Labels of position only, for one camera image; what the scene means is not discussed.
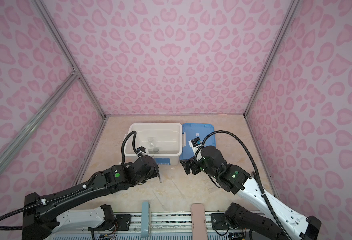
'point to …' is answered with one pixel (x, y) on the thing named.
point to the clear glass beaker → (150, 141)
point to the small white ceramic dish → (156, 149)
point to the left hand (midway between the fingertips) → (161, 165)
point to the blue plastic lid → (197, 130)
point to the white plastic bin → (164, 141)
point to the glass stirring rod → (181, 193)
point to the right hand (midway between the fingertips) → (188, 156)
